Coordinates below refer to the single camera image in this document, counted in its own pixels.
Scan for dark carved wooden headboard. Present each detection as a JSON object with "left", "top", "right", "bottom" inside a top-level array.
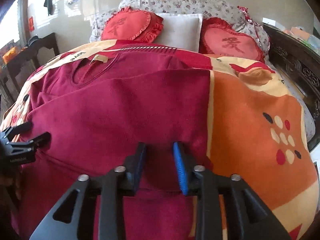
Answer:
[{"left": 263, "top": 23, "right": 319, "bottom": 150}]

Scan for right red heart pillow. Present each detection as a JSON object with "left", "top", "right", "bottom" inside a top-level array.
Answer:
[{"left": 199, "top": 17, "right": 264, "bottom": 61}]

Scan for red heart pillow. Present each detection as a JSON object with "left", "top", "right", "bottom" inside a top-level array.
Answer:
[
  {"left": 101, "top": 7, "right": 163, "bottom": 43},
  {"left": 199, "top": 17, "right": 264, "bottom": 61}
]

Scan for red wall sticker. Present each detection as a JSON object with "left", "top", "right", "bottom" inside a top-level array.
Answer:
[{"left": 28, "top": 17, "right": 35, "bottom": 32}]

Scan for maroon fleece sweater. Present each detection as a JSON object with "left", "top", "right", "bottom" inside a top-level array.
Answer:
[{"left": 17, "top": 51, "right": 212, "bottom": 239}]

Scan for white rectangular pillow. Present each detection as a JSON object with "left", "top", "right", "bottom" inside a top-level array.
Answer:
[{"left": 153, "top": 13, "right": 203, "bottom": 53}]

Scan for left red heart pillow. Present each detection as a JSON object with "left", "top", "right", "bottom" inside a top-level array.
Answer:
[{"left": 101, "top": 7, "right": 163, "bottom": 43}]

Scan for dark wooden chair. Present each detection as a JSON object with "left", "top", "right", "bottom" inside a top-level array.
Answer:
[{"left": 0, "top": 32, "right": 60, "bottom": 116}]

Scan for orange cream patterned blanket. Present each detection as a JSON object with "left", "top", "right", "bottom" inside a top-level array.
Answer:
[{"left": 1, "top": 40, "right": 319, "bottom": 239}]

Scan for floral quilt bedding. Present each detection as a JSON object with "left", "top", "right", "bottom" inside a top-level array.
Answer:
[{"left": 89, "top": 0, "right": 270, "bottom": 55}]

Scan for dark hanging cloth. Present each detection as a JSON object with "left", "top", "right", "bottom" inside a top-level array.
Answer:
[{"left": 43, "top": 0, "right": 55, "bottom": 16}]

